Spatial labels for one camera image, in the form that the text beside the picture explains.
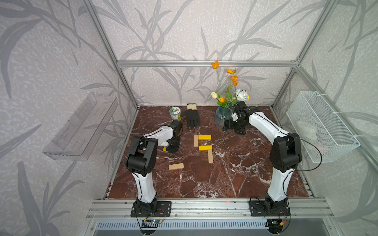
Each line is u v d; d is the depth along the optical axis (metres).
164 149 0.92
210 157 0.91
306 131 0.77
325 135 0.61
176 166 0.89
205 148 0.96
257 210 0.72
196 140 0.99
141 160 0.51
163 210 0.73
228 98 0.85
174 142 0.83
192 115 1.14
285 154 0.51
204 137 1.03
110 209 0.75
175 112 1.05
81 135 0.70
